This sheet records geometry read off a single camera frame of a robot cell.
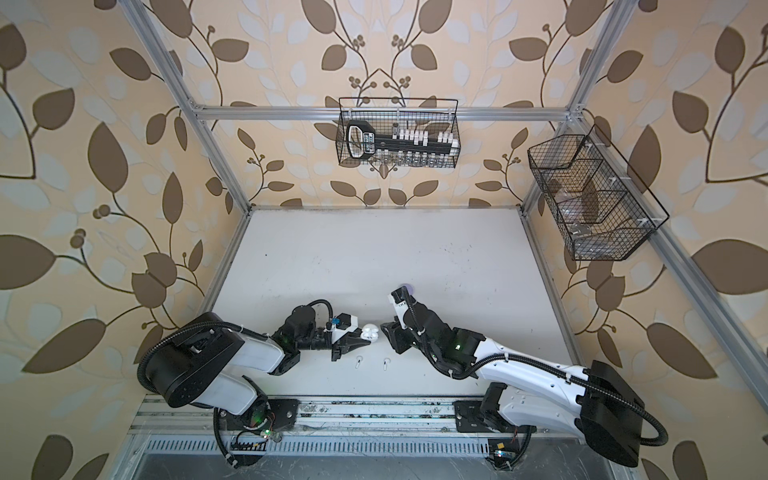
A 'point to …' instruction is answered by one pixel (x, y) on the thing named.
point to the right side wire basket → (603, 206)
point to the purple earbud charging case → (410, 288)
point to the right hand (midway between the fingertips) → (388, 324)
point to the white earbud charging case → (370, 332)
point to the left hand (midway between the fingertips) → (364, 333)
